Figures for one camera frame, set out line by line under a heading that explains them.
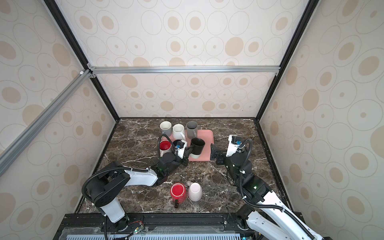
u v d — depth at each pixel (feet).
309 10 2.25
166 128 3.36
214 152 1.99
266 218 1.94
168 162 2.16
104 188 1.51
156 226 2.39
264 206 1.47
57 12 2.26
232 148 1.89
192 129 3.29
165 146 3.27
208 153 3.12
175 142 2.38
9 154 1.68
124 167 1.74
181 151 2.40
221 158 1.99
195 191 2.45
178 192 2.50
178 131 3.40
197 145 2.84
